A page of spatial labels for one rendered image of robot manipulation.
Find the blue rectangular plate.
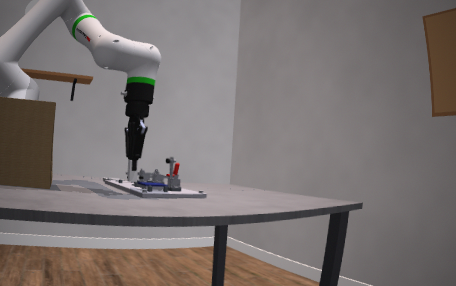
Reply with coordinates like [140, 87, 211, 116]
[138, 182, 168, 190]

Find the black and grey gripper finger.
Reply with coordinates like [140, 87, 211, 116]
[128, 120, 148, 182]
[124, 123, 132, 179]

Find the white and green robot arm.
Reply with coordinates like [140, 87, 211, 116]
[0, 0, 161, 105]

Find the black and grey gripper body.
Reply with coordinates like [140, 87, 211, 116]
[125, 103, 149, 134]

